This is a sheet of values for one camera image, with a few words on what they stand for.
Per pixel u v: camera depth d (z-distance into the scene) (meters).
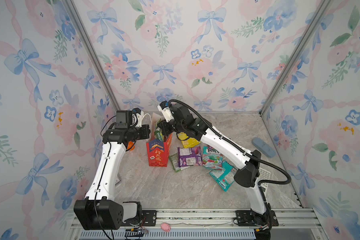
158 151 0.80
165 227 0.70
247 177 0.56
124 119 0.56
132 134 0.62
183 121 0.57
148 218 0.74
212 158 0.90
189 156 0.93
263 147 0.97
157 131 0.73
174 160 0.93
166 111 0.66
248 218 0.71
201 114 1.22
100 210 0.38
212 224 0.73
